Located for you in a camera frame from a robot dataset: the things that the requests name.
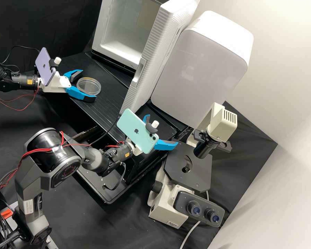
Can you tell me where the black tray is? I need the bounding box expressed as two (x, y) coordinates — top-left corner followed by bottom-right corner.
(74, 114), (179, 204)

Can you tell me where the right wrist camera phone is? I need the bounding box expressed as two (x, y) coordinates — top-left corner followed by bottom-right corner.
(116, 108), (160, 154)

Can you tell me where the cream microscope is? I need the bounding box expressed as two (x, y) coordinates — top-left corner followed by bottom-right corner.
(147, 101), (239, 229)

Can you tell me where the wrist camera phone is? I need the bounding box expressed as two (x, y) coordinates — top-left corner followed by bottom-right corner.
(35, 47), (62, 86)
(116, 108), (160, 154)

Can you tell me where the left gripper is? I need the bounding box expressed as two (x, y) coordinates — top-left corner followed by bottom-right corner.
(42, 69), (97, 103)

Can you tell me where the grey cable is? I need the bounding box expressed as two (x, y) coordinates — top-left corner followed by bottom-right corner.
(179, 220), (201, 249)

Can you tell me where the incubator door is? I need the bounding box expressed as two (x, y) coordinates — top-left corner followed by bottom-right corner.
(119, 0), (200, 115)

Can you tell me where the white incubator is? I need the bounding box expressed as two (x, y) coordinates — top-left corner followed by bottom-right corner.
(91, 0), (169, 74)

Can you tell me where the black cable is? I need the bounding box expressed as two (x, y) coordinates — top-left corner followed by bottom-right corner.
(89, 120), (121, 146)
(1, 45), (43, 64)
(102, 161), (127, 191)

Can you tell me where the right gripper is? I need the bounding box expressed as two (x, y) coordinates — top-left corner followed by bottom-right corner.
(129, 114), (178, 157)

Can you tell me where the petri dish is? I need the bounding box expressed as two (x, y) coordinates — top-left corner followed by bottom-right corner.
(76, 77), (102, 95)

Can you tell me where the white box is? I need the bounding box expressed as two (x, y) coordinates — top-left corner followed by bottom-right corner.
(150, 10), (254, 123)

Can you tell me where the left wrist camera phone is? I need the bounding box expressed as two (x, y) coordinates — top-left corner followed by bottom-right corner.
(35, 47), (62, 86)

